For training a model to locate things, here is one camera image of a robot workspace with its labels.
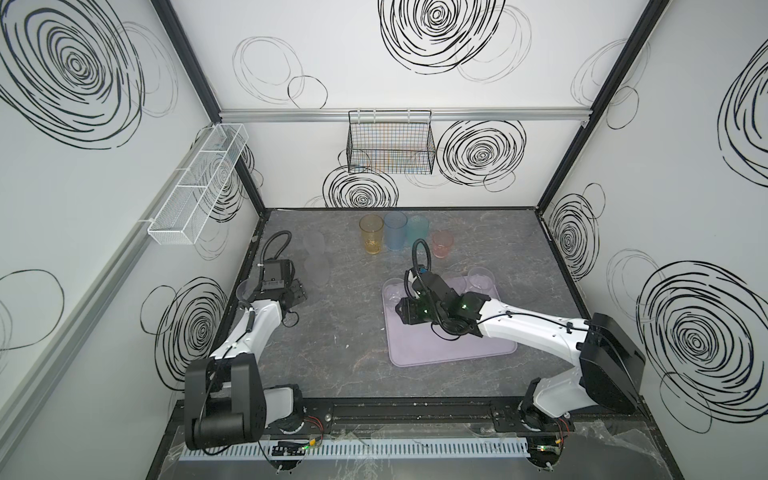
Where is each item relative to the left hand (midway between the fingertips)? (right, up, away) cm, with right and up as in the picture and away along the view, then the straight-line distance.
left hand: (290, 292), depth 89 cm
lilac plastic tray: (+36, -14, -4) cm, 39 cm away
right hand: (+32, -4, -9) cm, 34 cm away
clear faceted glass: (+60, +3, +7) cm, 61 cm away
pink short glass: (+49, +15, +19) cm, 55 cm away
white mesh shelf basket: (-21, +22, -17) cm, 35 cm away
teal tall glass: (+40, +20, +13) cm, 46 cm away
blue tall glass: (+32, +21, +10) cm, 39 cm away
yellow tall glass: (+24, +20, +9) cm, 32 cm away
